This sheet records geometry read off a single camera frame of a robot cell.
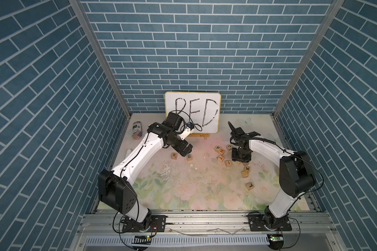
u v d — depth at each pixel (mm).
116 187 408
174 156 955
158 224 736
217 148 989
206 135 1031
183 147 697
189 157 946
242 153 772
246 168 897
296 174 475
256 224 736
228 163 915
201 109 971
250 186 839
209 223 754
